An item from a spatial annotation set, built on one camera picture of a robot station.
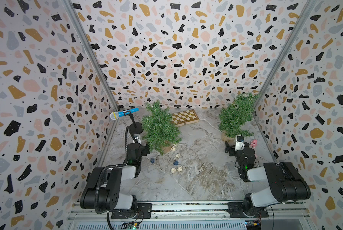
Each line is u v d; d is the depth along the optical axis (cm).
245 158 70
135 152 70
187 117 113
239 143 79
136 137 79
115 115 88
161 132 80
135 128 107
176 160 92
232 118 84
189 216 73
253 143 100
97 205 39
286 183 45
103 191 43
